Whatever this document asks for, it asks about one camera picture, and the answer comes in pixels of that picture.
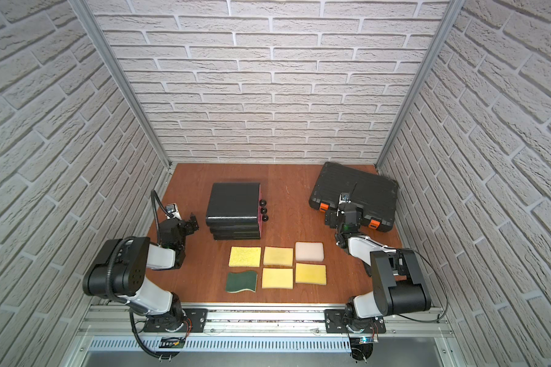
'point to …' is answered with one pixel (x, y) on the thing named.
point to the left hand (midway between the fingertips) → (182, 212)
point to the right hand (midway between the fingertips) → (344, 211)
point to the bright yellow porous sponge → (245, 257)
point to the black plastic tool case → (376, 196)
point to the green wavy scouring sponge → (237, 281)
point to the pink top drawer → (262, 202)
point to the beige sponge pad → (309, 251)
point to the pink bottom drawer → (262, 218)
